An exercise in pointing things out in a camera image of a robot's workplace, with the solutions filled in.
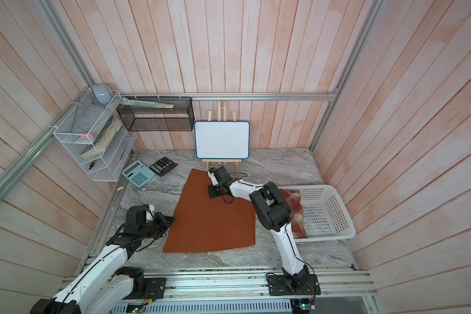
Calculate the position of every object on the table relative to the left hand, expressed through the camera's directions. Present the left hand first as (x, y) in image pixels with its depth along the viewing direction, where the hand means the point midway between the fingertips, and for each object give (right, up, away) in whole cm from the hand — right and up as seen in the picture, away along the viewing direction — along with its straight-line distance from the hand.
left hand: (175, 221), depth 84 cm
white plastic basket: (+70, 0, +9) cm, 71 cm away
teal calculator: (-28, +20, +23) cm, 42 cm away
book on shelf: (-29, +32, -6) cm, 44 cm away
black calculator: (-15, +24, +27) cm, 39 cm away
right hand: (+13, +11, +19) cm, 25 cm away
